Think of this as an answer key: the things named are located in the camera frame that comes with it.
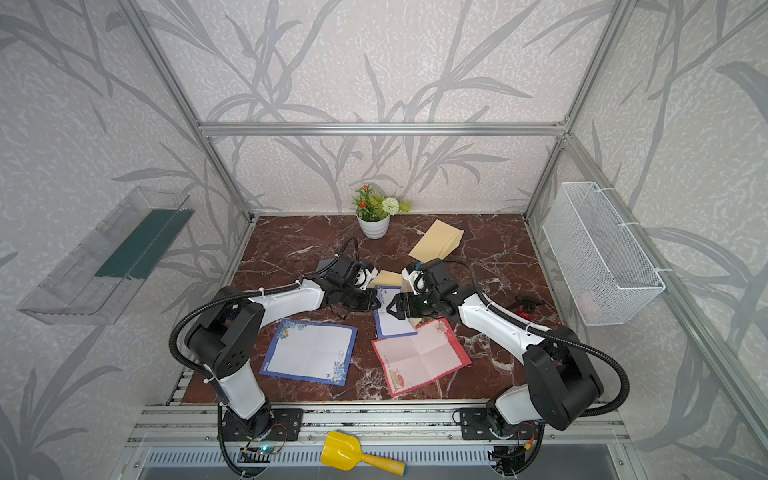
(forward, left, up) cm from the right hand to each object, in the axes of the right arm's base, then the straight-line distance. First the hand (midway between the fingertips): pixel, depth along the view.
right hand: (396, 307), depth 83 cm
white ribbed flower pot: (+34, +8, -5) cm, 35 cm away
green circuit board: (-32, +31, -10) cm, 46 cm away
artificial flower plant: (+35, +9, +6) cm, 37 cm away
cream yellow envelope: (+15, +4, -9) cm, 18 cm away
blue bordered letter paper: (-2, +3, -6) cm, 7 cm away
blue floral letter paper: (-9, +25, -11) cm, 29 cm away
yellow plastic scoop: (-32, +12, -10) cm, 36 cm away
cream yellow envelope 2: (+32, -15, -10) cm, 37 cm away
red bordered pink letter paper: (-12, -3, -9) cm, 16 cm away
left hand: (+4, +5, -6) cm, 8 cm away
